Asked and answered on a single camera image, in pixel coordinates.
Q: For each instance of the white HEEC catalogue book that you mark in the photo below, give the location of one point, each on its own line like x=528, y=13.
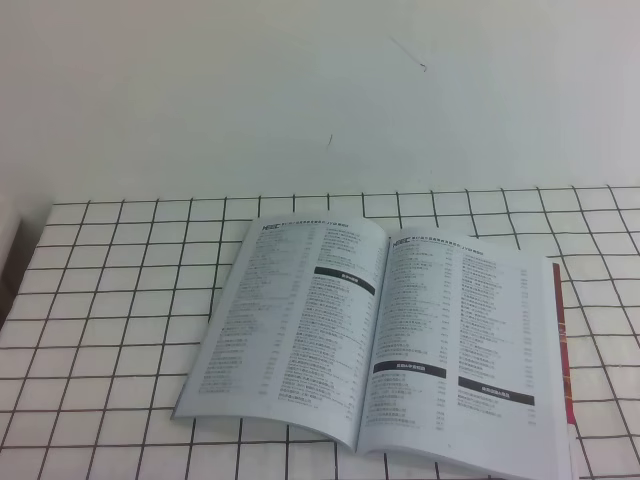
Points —
x=419, y=342

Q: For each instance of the white black-grid tablecloth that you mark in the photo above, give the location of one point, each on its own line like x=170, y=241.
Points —
x=116, y=296

